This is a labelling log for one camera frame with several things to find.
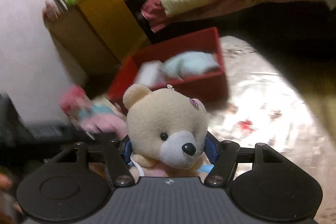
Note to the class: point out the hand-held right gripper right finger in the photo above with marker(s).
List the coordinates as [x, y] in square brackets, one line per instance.
[211, 149]

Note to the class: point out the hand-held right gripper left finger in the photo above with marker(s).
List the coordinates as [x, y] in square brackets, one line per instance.
[111, 158]

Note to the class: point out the beige teddy bear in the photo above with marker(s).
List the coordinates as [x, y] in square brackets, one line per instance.
[162, 119]

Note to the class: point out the red storage box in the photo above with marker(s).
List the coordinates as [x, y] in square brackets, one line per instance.
[199, 87]

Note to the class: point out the light blue cloth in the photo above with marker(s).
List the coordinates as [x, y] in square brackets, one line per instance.
[189, 64]

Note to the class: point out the white soft item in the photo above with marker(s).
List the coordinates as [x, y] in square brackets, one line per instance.
[148, 73]

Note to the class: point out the pink and blue soft toy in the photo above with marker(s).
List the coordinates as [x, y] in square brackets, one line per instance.
[105, 121]

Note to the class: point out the person's left hand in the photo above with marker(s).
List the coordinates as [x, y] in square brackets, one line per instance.
[5, 183]

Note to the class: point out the white floor mat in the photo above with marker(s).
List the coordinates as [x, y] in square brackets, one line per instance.
[262, 108]

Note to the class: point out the pink lidded container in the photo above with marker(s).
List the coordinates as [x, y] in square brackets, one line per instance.
[74, 99]

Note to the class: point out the red santa doll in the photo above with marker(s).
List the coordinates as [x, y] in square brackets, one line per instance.
[51, 11]

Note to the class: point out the wooden desk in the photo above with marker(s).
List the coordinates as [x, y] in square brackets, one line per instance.
[97, 22]

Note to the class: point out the steel thermos flask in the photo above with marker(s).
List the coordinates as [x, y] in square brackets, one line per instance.
[59, 1]

